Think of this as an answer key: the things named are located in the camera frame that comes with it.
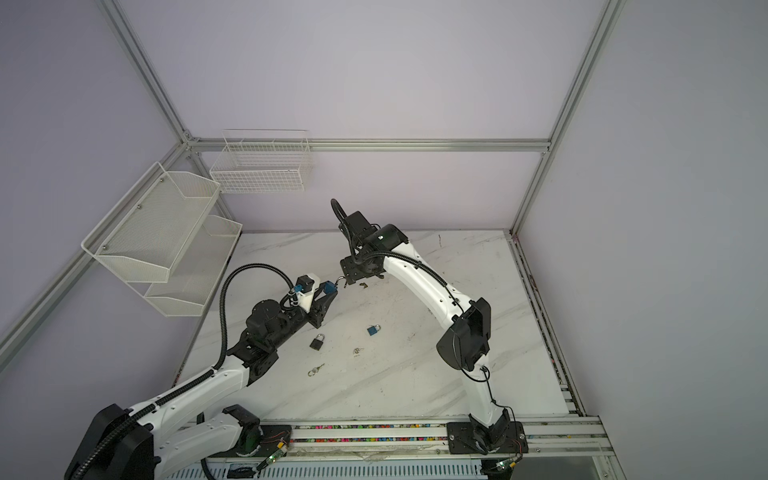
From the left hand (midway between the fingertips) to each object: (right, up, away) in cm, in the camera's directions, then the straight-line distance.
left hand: (329, 288), depth 78 cm
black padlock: (-6, -18, +12) cm, 23 cm away
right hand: (+6, +5, +3) cm, 9 cm away
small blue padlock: (+11, -15, +14) cm, 23 cm away
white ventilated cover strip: (+3, -43, -8) cm, 44 cm away
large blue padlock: (+1, 0, -2) cm, 2 cm away
